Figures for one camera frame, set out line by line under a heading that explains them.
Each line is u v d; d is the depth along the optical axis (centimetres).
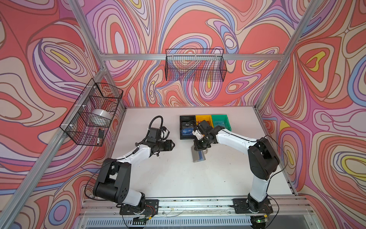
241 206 73
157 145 77
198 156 86
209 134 67
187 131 102
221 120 105
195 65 96
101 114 73
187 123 107
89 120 72
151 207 73
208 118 105
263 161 48
